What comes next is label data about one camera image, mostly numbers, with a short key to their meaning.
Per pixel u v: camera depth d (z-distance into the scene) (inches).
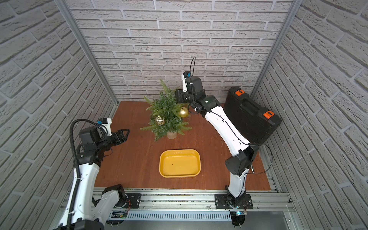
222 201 29.1
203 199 29.9
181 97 25.4
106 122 25.9
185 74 24.4
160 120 28.6
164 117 28.8
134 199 29.2
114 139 25.8
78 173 17.9
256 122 32.0
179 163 34.5
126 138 27.2
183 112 29.1
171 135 37.6
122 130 27.3
